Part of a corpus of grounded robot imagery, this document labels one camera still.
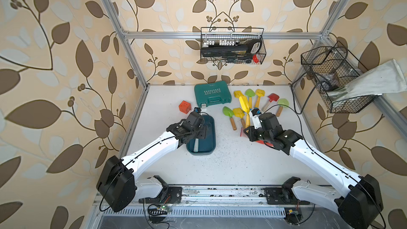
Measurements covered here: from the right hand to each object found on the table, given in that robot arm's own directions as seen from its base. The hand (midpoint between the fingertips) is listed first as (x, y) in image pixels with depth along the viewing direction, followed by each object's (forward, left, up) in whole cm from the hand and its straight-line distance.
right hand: (246, 130), depth 82 cm
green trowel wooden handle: (+20, -28, -13) cm, 37 cm away
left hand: (+1, +23, 0) cm, 23 cm away
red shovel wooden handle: (+32, -27, -13) cm, 44 cm away
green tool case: (+34, +17, -8) cm, 38 cm away
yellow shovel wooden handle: (+36, -18, -12) cm, 42 cm away
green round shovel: (+20, +6, -12) cm, 24 cm away
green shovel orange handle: (+36, -11, -11) cm, 39 cm away
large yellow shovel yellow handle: (+7, +1, +11) cm, 13 cm away
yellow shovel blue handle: (+38, -3, -13) cm, 40 cm away
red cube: (+23, +35, -8) cm, 42 cm away
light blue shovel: (-3, +27, -11) cm, 29 cm away
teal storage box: (-3, +21, -12) cm, 25 cm away
